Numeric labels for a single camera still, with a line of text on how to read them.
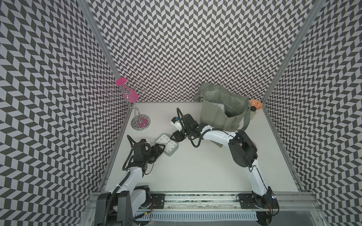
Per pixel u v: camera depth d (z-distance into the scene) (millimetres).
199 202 740
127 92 829
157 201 724
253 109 1010
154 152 775
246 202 744
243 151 548
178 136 806
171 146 902
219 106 990
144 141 820
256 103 1125
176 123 830
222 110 1014
